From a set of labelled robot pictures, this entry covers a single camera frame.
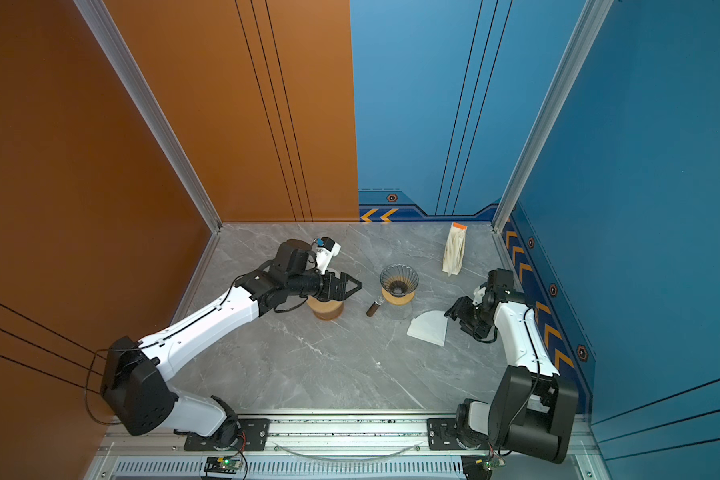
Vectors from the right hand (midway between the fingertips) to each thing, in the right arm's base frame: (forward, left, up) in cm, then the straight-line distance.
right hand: (450, 318), depth 85 cm
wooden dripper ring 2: (+4, +15, +3) cm, 16 cm away
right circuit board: (-34, -3, -9) cm, 35 cm away
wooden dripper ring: (+2, +36, +1) cm, 36 cm away
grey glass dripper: (+10, +14, +6) cm, 18 cm away
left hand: (+4, +28, +14) cm, 31 cm away
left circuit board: (-33, +59, -9) cm, 68 cm away
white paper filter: (+1, +5, -8) cm, 9 cm away
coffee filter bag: (+24, -6, -2) cm, 25 cm away
